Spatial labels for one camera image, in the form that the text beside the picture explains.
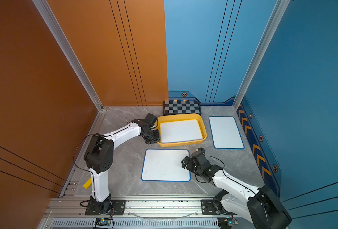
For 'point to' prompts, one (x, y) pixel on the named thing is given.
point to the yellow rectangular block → (88, 183)
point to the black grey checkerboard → (178, 107)
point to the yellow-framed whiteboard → (181, 130)
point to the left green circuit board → (105, 222)
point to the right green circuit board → (226, 223)
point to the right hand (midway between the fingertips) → (186, 165)
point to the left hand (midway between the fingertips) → (161, 138)
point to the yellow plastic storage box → (163, 118)
